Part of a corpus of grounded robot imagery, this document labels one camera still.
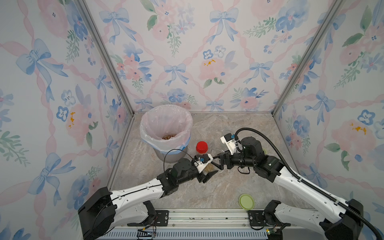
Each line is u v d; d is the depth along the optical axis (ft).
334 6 2.26
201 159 1.99
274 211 2.05
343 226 1.22
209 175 2.16
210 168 2.32
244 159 1.96
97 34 2.55
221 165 2.00
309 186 1.47
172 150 2.00
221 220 2.45
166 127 3.03
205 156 2.02
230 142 2.13
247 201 2.57
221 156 1.99
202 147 2.86
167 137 3.11
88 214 1.41
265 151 3.20
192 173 2.10
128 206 1.52
